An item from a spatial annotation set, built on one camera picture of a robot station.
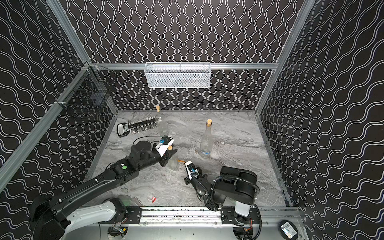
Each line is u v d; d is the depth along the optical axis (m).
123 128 1.08
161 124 1.10
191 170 0.68
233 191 0.46
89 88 0.97
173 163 0.81
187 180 0.73
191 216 0.76
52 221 0.38
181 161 0.83
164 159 0.64
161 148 0.62
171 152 0.69
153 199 0.80
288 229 0.70
